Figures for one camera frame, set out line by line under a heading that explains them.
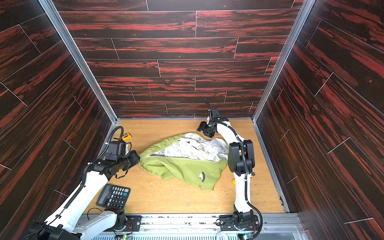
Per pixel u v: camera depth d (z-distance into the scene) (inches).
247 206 24.7
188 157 37.4
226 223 28.8
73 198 17.2
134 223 28.9
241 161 22.4
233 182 34.0
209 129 34.0
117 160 23.2
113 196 31.6
